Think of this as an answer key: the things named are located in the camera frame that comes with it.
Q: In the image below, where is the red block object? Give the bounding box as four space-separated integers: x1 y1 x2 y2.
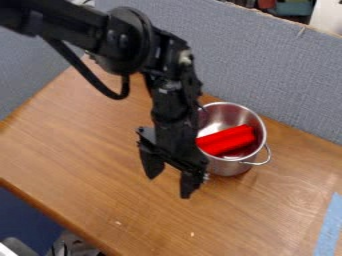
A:
197 125 256 156

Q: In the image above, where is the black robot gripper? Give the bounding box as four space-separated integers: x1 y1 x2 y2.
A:
136 79 212 200

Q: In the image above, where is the silver metal pot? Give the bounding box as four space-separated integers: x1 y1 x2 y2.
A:
197 102 272 176

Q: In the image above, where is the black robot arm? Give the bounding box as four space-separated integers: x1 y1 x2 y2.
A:
0 0 209 199

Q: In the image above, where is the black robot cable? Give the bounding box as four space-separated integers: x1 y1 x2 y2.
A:
45 36 132 101

